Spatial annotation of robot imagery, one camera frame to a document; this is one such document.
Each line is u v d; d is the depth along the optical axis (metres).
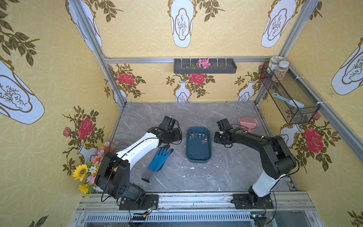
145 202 0.73
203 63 0.88
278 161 0.47
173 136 0.77
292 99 0.70
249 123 1.06
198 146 0.95
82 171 0.65
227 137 0.70
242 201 0.73
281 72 0.80
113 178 0.43
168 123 0.67
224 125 0.76
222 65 0.93
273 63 0.85
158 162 0.86
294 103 0.69
